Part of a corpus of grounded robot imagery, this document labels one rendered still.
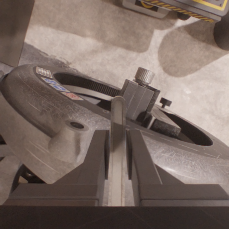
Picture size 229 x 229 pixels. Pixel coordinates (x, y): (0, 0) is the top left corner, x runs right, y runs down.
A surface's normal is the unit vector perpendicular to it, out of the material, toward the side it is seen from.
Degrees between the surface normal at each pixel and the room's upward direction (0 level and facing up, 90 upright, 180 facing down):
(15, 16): 0
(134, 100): 4
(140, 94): 4
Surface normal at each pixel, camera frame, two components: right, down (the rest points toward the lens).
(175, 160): 0.36, -0.54
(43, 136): -0.17, -0.32
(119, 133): -0.01, 0.25
